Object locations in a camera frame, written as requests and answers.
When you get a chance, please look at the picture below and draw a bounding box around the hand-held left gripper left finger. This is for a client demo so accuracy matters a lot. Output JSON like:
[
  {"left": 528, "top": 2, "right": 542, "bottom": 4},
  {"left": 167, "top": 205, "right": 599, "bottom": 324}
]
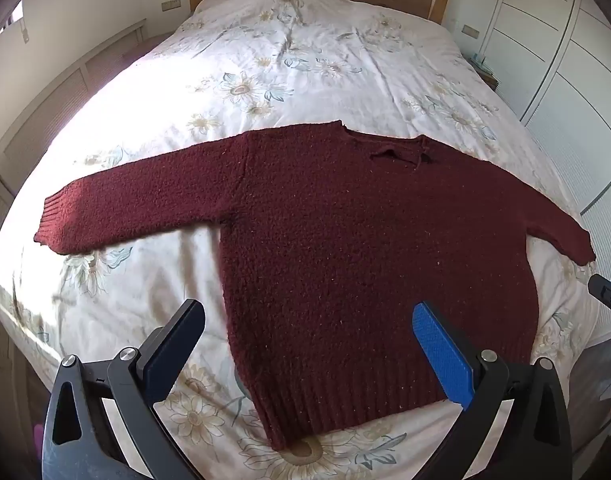
[{"left": 43, "top": 299, "right": 206, "bottom": 480}]

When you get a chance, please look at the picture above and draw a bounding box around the dark red knit sweater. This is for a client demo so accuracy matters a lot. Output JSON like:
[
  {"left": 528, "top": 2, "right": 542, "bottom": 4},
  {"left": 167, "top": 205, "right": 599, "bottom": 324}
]
[{"left": 34, "top": 121, "right": 597, "bottom": 451}]

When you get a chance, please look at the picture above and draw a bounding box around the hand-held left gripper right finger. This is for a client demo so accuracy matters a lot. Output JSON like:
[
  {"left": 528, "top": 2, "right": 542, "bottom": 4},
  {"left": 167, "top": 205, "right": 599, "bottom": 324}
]
[{"left": 412, "top": 301, "right": 573, "bottom": 480}]

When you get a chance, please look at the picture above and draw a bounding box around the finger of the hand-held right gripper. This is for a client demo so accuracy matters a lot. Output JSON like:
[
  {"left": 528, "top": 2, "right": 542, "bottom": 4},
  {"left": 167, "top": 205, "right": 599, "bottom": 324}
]
[{"left": 587, "top": 274, "right": 611, "bottom": 332}]

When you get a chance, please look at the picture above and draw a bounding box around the wooden nightstand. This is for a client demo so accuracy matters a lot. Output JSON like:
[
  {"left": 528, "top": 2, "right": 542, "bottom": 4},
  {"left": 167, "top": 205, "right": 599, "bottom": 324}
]
[{"left": 468, "top": 57, "right": 501, "bottom": 92}]

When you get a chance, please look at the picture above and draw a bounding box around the floral white bed sheet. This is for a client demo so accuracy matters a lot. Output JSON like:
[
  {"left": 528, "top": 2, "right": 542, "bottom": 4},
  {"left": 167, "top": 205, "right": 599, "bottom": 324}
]
[{"left": 0, "top": 0, "right": 611, "bottom": 480}]

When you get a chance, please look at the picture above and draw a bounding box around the white wardrobe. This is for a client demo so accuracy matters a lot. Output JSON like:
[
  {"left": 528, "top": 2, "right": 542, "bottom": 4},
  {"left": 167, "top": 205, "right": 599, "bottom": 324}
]
[{"left": 480, "top": 0, "right": 611, "bottom": 311}]

